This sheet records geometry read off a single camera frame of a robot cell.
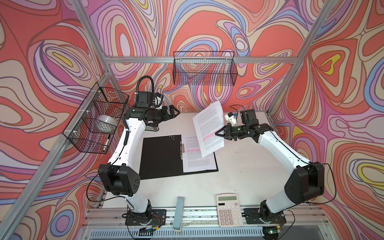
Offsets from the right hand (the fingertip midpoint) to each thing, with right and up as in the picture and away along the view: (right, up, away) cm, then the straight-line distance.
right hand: (217, 136), depth 79 cm
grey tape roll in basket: (-56, +9, -5) cm, 57 cm away
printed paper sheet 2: (-5, +7, +7) cm, 11 cm away
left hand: (-23, +13, -1) cm, 27 cm away
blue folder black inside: (-34, -14, +18) cm, 41 cm away
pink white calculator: (+5, -36, -5) cm, 37 cm away
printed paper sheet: (-14, -15, +14) cm, 25 cm away
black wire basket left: (-62, +6, -7) cm, 63 cm away
